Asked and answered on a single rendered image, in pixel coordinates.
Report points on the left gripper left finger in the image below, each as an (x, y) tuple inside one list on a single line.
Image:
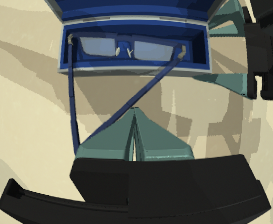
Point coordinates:
[(112, 142)]

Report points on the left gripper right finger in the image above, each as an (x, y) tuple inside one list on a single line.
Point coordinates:
[(156, 143)]

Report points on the dark blue glasses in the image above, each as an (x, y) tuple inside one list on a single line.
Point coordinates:
[(101, 44)]

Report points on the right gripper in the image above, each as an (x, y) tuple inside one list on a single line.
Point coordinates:
[(259, 52)]

